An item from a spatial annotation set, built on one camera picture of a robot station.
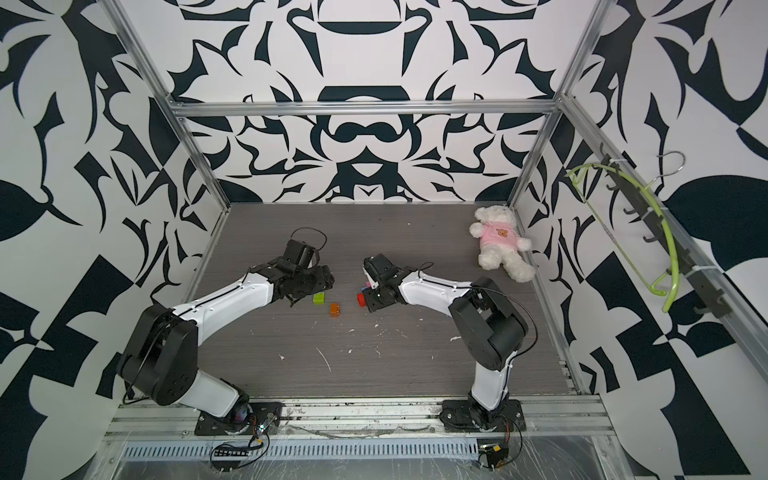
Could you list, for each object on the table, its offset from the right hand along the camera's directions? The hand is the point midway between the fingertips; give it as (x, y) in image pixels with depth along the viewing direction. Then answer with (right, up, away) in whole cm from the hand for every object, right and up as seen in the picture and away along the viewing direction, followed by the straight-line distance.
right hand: (371, 295), depth 93 cm
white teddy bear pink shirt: (+42, +16, +6) cm, 45 cm away
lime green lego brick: (-16, -1, +1) cm, 16 cm away
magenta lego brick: (-1, +4, -4) cm, 6 cm away
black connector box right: (+30, -33, -22) cm, 50 cm away
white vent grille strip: (-46, -32, -23) cm, 61 cm away
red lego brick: (-3, -2, +1) cm, 4 cm away
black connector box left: (-32, -34, -24) cm, 53 cm away
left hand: (-14, +6, -2) cm, 15 cm away
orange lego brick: (-11, -5, +1) cm, 12 cm away
